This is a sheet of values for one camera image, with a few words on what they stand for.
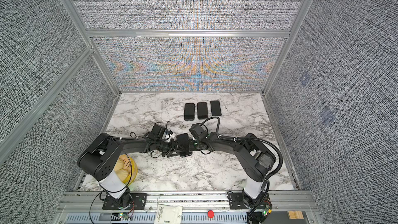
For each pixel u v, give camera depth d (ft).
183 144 2.87
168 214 2.26
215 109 3.61
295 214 2.26
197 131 2.35
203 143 2.18
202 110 3.59
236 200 2.40
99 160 1.56
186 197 2.47
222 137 1.93
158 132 2.51
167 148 2.64
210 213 2.23
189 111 3.52
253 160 1.57
